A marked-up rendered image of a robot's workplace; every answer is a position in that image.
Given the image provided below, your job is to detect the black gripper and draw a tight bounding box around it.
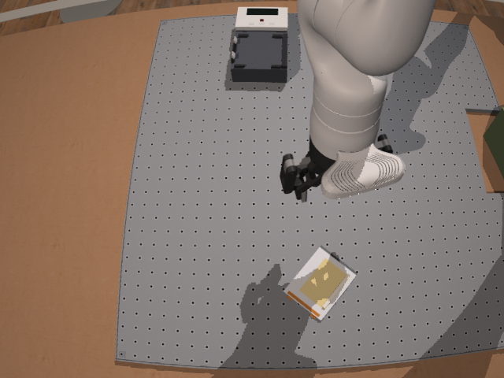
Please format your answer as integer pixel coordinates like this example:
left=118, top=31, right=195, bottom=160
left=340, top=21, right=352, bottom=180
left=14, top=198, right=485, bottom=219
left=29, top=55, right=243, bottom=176
left=280, top=134, right=393, bottom=202

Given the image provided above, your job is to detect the black dock with white console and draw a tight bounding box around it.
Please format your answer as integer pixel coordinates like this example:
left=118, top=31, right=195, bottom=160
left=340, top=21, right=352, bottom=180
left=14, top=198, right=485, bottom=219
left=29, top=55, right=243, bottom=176
left=231, top=7, right=287, bottom=83

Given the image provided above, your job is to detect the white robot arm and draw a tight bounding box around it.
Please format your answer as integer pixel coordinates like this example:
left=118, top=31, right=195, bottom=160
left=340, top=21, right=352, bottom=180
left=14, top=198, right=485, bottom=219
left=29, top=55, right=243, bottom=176
left=297, top=0, right=436, bottom=199

